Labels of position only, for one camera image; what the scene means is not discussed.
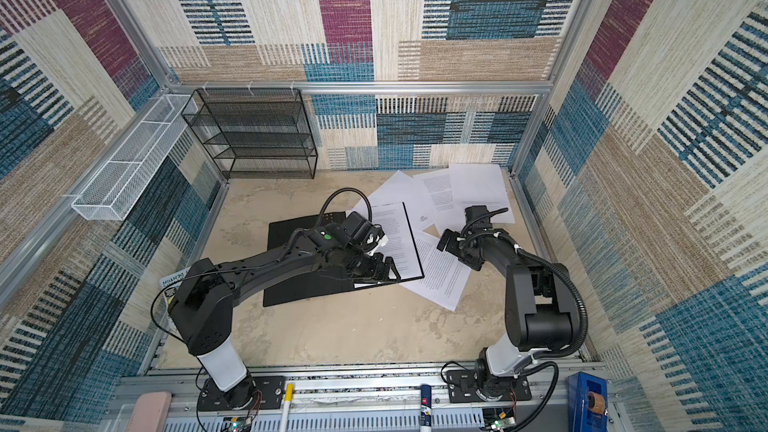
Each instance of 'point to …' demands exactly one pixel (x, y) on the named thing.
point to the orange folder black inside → (283, 232)
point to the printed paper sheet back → (441, 211)
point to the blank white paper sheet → (397, 189)
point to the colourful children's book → (168, 288)
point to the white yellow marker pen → (286, 409)
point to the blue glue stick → (426, 408)
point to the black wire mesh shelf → (254, 133)
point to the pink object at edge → (150, 412)
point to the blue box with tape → (587, 403)
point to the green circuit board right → (501, 424)
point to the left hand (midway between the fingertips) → (392, 276)
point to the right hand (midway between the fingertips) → (451, 254)
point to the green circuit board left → (238, 424)
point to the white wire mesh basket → (120, 179)
